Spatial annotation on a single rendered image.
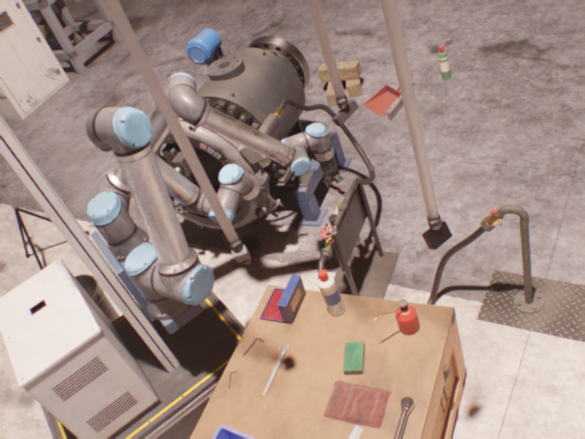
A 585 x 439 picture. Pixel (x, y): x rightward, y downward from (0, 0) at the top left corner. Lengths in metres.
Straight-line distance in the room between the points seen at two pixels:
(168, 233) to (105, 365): 0.66
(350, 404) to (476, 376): 0.74
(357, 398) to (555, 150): 2.08
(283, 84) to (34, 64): 3.91
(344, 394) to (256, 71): 1.90
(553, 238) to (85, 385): 2.23
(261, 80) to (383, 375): 1.82
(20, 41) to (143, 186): 4.97
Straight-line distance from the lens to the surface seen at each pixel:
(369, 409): 2.09
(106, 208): 2.57
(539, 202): 3.32
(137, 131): 1.81
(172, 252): 2.01
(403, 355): 2.19
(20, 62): 6.73
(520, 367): 2.68
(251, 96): 3.20
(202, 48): 3.52
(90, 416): 2.53
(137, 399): 2.56
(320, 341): 2.31
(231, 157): 2.85
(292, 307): 2.37
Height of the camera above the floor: 2.27
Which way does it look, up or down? 38 degrees down
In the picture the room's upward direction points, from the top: 23 degrees counter-clockwise
